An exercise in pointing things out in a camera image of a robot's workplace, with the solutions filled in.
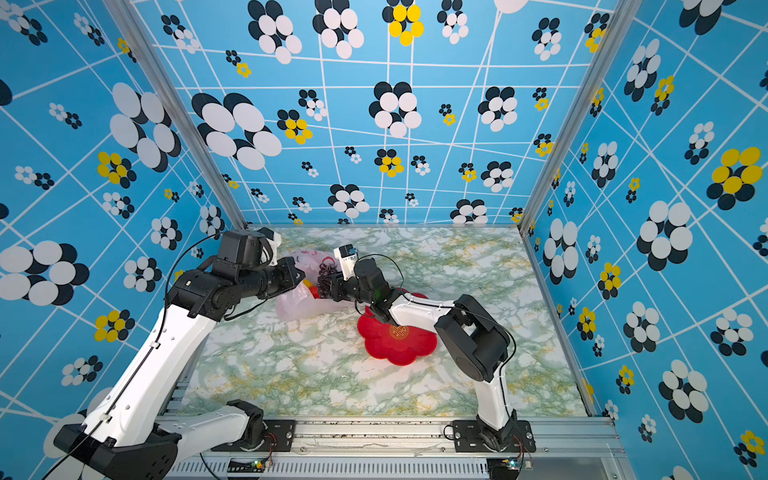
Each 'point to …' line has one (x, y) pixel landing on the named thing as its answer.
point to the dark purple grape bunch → (326, 269)
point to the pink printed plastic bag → (298, 304)
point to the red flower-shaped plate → (399, 344)
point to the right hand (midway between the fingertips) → (325, 277)
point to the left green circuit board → (256, 466)
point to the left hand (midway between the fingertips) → (311, 269)
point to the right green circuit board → (511, 463)
